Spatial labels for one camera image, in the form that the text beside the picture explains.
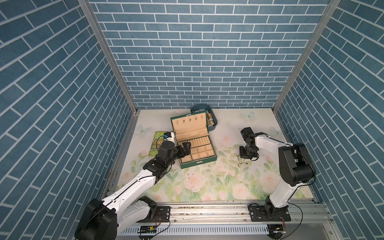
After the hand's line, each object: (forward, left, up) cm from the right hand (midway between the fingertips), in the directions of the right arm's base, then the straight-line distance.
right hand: (245, 157), depth 95 cm
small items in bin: (+27, +24, +3) cm, 36 cm away
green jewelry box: (+12, +35, +12) cm, 39 cm away
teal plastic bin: (+39, +27, +5) cm, 48 cm away
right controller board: (-37, -10, 0) cm, 38 cm away
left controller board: (-42, +51, -1) cm, 66 cm away
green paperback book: (-10, +48, +30) cm, 57 cm away
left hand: (-5, +35, +17) cm, 39 cm away
